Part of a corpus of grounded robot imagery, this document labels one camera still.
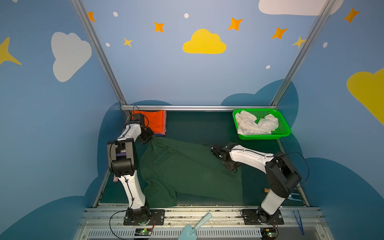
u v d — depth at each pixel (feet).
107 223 2.21
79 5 2.22
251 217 2.49
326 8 2.30
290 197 2.62
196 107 3.03
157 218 2.45
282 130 3.50
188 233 2.26
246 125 3.64
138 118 2.69
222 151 2.22
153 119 3.62
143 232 2.35
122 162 1.80
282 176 1.55
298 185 2.97
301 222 2.40
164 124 3.62
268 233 2.35
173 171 2.98
